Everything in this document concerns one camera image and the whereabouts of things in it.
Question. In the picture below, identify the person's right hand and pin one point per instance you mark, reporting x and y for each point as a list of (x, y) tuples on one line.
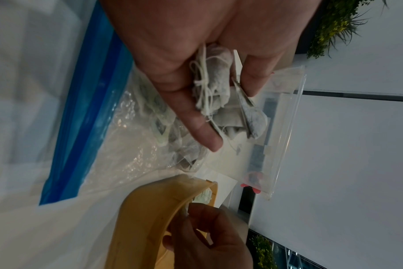
[(214, 241)]

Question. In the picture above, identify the person's left hand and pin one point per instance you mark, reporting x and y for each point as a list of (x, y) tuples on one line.
[(175, 34)]

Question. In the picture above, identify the tea bags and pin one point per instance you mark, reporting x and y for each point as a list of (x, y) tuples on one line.
[(204, 195), (178, 147), (218, 78)]

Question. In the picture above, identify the yellow tray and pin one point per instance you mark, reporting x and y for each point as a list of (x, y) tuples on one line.
[(145, 215)]

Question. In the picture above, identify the clear zip bag with tea bags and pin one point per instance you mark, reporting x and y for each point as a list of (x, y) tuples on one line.
[(115, 126)]

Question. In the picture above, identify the beige bench seat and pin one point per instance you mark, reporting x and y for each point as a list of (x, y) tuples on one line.
[(304, 26), (236, 220)]

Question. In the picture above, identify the dark window strip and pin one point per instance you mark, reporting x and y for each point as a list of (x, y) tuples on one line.
[(246, 199)]

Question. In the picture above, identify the clear storage box pink latches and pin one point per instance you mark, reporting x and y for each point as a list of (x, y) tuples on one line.
[(281, 118)]

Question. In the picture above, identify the black planter box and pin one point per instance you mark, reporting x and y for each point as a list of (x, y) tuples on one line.
[(316, 23)]

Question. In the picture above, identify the white roller blind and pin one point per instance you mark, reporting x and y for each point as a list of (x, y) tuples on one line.
[(354, 184)]

